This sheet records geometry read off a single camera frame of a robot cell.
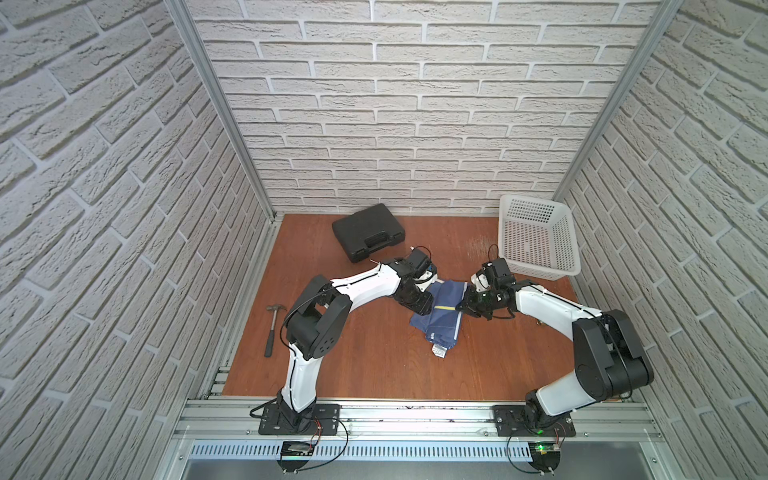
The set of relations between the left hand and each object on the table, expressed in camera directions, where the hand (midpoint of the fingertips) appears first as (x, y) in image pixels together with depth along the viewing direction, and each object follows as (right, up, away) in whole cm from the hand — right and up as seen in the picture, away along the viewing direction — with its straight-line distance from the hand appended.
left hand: (428, 305), depth 90 cm
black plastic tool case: (-21, +24, +23) cm, 39 cm away
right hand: (+10, 0, 0) cm, 10 cm away
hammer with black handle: (-47, -13, -7) cm, 49 cm away
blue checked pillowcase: (+4, -5, -3) cm, 7 cm away
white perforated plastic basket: (+44, +21, +23) cm, 54 cm away
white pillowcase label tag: (+2, -12, -7) cm, 14 cm away
